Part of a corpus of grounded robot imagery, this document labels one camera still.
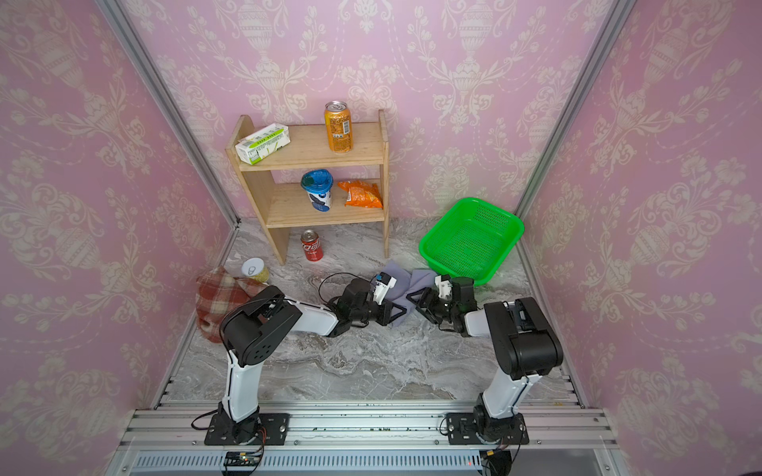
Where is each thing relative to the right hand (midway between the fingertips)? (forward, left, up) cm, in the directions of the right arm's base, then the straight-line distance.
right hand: (413, 300), depth 93 cm
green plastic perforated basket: (+27, -25, -3) cm, 37 cm away
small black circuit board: (-38, +46, -6) cm, 60 cm away
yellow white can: (+15, +53, +3) cm, 55 cm away
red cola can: (+20, +33, +6) cm, 39 cm away
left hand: (-4, +3, 0) cm, 5 cm away
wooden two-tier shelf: (+28, +42, +18) cm, 53 cm away
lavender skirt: (+7, +1, -1) cm, 7 cm away
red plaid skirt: (+3, +60, +6) cm, 60 cm away
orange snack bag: (+25, +15, +23) cm, 37 cm away
